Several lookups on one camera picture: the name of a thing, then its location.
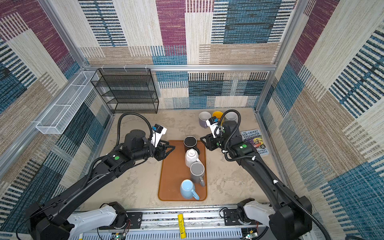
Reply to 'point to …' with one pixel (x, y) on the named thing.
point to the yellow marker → (181, 226)
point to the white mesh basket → (56, 119)
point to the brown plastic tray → (174, 171)
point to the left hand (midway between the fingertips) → (172, 143)
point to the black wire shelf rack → (127, 90)
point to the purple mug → (203, 116)
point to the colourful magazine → (256, 137)
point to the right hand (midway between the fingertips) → (204, 140)
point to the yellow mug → (218, 114)
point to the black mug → (190, 142)
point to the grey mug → (197, 171)
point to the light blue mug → (187, 190)
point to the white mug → (191, 156)
